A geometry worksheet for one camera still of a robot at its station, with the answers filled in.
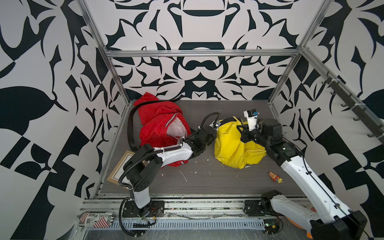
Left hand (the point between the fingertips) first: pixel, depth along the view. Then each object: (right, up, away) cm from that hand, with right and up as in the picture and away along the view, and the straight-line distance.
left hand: (206, 125), depth 88 cm
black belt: (+11, +3, -9) cm, 15 cm away
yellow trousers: (+11, -12, -10) cm, 19 cm away
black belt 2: (-40, -12, -3) cm, 42 cm away
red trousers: (-25, +1, 0) cm, 25 cm away
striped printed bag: (-52, -42, -19) cm, 69 cm away
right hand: (+14, +1, -13) cm, 19 cm away
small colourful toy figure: (+36, -28, -7) cm, 46 cm away
